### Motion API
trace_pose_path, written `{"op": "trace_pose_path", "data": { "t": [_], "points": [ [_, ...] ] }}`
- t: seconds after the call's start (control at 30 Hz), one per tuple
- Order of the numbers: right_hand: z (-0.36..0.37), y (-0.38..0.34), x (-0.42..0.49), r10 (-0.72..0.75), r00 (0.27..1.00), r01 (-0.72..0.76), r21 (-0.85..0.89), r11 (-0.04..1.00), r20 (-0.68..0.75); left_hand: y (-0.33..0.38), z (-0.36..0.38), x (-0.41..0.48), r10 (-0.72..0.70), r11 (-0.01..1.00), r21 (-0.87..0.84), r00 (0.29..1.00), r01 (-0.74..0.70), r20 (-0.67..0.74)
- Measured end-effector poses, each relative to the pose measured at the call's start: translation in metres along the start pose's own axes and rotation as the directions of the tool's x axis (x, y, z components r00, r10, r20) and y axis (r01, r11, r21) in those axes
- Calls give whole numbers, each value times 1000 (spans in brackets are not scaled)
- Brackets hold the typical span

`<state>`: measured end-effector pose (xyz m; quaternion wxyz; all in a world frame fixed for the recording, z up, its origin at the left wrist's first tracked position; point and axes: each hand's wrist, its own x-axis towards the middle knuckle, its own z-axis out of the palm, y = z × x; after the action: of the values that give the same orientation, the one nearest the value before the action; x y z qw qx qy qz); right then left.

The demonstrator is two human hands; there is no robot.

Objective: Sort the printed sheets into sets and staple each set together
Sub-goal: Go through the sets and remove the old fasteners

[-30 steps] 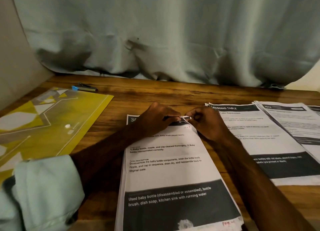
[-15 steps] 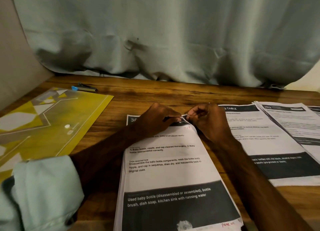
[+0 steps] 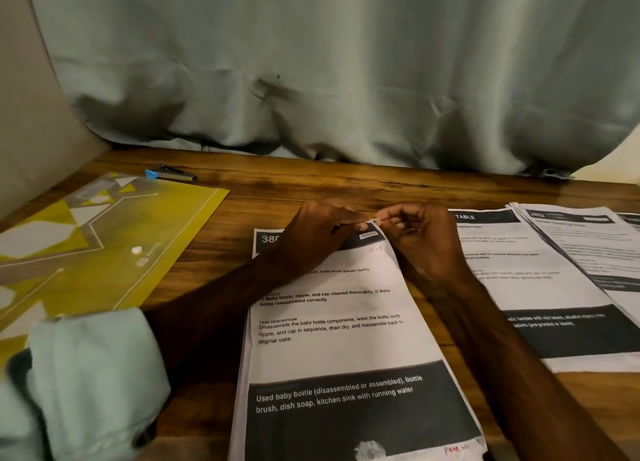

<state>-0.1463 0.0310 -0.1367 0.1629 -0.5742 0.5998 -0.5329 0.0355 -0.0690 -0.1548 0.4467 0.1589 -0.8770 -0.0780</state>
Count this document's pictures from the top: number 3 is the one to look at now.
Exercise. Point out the person's right hand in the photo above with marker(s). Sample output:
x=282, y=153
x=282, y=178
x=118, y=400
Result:
x=430, y=246

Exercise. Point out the person's left hand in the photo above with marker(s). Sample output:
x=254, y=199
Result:
x=315, y=236

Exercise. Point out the wash baby bottle paper stack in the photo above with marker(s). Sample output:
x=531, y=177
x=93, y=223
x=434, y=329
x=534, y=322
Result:
x=340, y=356

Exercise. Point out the blue pen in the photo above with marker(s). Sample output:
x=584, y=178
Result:
x=170, y=175

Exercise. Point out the yellow patterned folder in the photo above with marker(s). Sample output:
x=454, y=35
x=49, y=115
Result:
x=95, y=251

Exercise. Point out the person's right forearm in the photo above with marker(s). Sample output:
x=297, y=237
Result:
x=530, y=376

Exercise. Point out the person's left forearm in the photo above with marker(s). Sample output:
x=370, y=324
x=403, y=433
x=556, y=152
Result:
x=130, y=361

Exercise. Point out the pale green curtain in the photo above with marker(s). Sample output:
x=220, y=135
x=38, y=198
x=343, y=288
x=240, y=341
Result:
x=330, y=56

